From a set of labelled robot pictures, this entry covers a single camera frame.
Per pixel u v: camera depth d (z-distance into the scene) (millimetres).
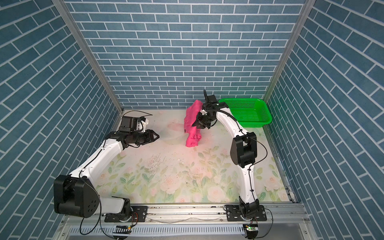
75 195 406
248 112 1195
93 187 442
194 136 889
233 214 735
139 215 733
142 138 719
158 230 770
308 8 710
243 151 562
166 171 887
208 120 800
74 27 768
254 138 554
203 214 755
